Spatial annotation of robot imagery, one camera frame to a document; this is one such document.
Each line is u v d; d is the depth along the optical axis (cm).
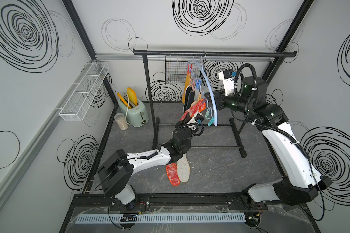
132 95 96
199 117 62
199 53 53
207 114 63
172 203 75
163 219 96
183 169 85
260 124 42
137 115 95
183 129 57
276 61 94
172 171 84
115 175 43
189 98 79
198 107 67
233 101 50
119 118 96
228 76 50
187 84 78
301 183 38
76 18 75
